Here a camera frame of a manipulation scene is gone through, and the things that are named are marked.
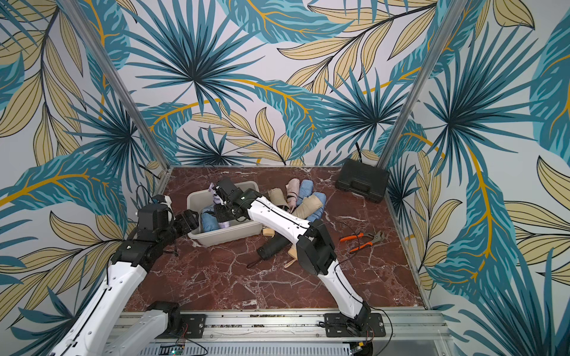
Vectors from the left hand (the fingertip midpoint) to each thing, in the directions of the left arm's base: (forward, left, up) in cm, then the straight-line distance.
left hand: (190, 220), depth 77 cm
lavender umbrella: (+9, -8, +1) cm, 12 cm away
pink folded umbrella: (+28, -36, -15) cm, 48 cm away
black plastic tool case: (+31, -72, -12) cm, 79 cm away
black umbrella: (-1, -30, -17) cm, 34 cm away
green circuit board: (-36, +2, -22) cm, 42 cm away
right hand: (+7, -8, -5) cm, 12 cm away
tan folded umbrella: (+16, -43, -13) cm, 47 cm away
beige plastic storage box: (-1, -16, -5) cm, 17 cm away
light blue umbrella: (+9, -1, -15) cm, 17 cm away
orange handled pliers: (+5, -74, -20) cm, 76 cm away
